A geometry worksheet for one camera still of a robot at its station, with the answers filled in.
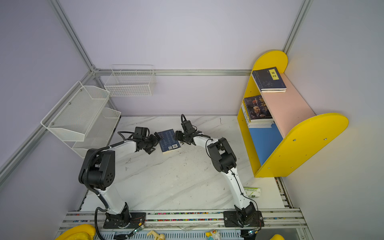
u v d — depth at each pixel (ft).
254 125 3.05
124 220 2.18
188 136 2.75
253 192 2.57
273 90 2.46
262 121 2.97
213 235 2.20
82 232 2.21
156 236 2.22
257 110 3.06
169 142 3.41
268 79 2.65
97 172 1.61
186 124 2.77
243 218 2.13
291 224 2.40
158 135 2.96
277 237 2.20
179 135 3.11
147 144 2.75
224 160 1.99
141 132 2.58
